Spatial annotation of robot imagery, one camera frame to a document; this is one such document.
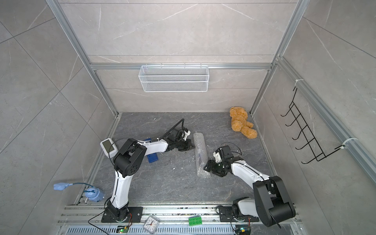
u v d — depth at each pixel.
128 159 0.55
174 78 1.00
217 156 0.84
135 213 0.73
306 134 0.68
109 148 0.96
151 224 0.69
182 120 0.85
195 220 0.69
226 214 0.72
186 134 0.88
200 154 0.89
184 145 0.87
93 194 0.73
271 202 0.42
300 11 0.70
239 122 0.95
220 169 0.75
